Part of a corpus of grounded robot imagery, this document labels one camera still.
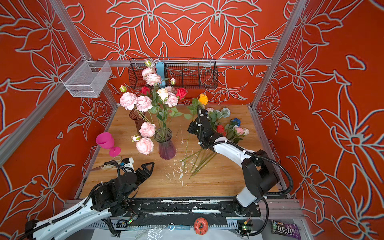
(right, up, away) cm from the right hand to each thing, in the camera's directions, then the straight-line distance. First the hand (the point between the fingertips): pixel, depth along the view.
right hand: (188, 122), depth 86 cm
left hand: (-18, -23, -10) cm, 31 cm away
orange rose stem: (+9, +13, +4) cm, 17 cm away
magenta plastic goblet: (-48, -11, -2) cm, 49 cm away
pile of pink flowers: (+29, -6, +15) cm, 33 cm away
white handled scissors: (-30, -16, -27) cm, 43 cm away
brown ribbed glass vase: (-33, +4, +4) cm, 34 cm away
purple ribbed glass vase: (-12, -15, -4) cm, 20 cm away
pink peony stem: (-17, -8, -25) cm, 32 cm away
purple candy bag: (+47, -49, -19) cm, 71 cm away
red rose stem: (+22, -5, +12) cm, 25 cm away
